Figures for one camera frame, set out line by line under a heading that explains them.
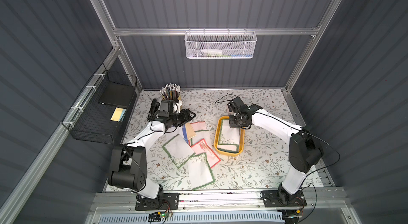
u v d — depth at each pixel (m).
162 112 0.70
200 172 0.82
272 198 0.73
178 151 0.89
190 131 0.97
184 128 0.98
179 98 0.96
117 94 0.84
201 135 0.96
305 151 0.48
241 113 0.67
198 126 0.99
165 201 0.73
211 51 0.92
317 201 0.72
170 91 0.97
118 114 0.75
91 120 0.70
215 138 0.89
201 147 0.91
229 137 0.86
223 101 0.75
